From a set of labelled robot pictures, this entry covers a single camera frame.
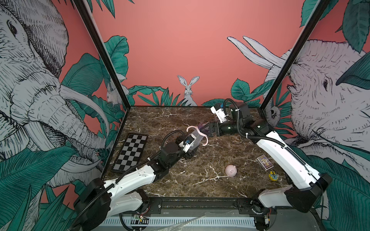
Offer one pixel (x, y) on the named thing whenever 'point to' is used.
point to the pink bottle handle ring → (200, 133)
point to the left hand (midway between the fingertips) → (193, 138)
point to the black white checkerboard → (131, 152)
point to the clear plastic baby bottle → (199, 137)
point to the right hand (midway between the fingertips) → (204, 127)
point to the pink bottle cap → (231, 170)
